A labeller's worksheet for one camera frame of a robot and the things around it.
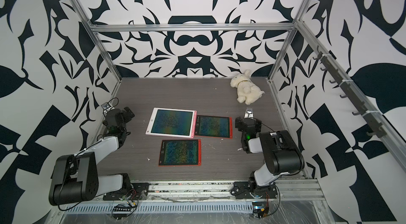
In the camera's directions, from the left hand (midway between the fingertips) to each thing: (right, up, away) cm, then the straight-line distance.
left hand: (117, 110), depth 88 cm
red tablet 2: (+35, -23, -2) cm, 42 cm away
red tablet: (+54, -11, +8) cm, 56 cm away
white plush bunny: (+75, +10, +11) cm, 77 cm away
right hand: (+74, -4, +7) cm, 75 cm away
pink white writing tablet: (+29, -9, +8) cm, 31 cm away
